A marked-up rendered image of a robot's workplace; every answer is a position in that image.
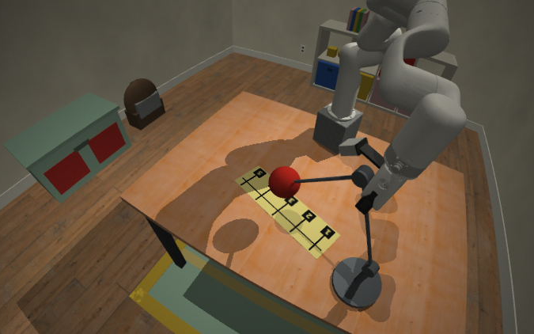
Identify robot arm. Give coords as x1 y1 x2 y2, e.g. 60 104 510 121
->
327 0 467 178

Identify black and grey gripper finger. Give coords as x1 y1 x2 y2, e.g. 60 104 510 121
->
355 191 377 215

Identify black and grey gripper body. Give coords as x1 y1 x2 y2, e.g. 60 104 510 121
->
361 152 417 211

